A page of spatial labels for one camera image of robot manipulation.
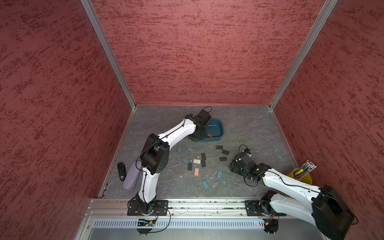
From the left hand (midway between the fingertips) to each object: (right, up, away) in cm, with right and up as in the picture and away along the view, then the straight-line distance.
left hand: (198, 139), depth 91 cm
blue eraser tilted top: (-5, -7, +4) cm, 10 cm away
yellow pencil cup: (+56, -18, -15) cm, 61 cm away
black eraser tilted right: (+18, -9, +5) cm, 20 cm away
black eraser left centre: (-6, -16, -2) cm, 17 cm away
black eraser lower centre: (+3, -14, -1) cm, 14 cm away
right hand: (+22, -18, -4) cm, 28 cm away
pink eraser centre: (-1, -18, -4) cm, 19 cm away
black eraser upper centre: (+3, -11, +2) cm, 12 cm away
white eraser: (-1, -13, -1) cm, 13 cm away
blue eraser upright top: (-12, -7, +4) cm, 15 cm away
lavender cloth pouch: (-37, -19, -10) cm, 42 cm away
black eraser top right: (+14, -6, +7) cm, 17 cm away
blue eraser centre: (-8, -13, -1) cm, 15 cm away
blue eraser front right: (+12, -20, -6) cm, 24 cm away
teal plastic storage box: (+11, +5, +12) cm, 17 cm away
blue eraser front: (+3, -24, -9) cm, 26 cm away
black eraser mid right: (+16, -13, +1) cm, 20 cm away
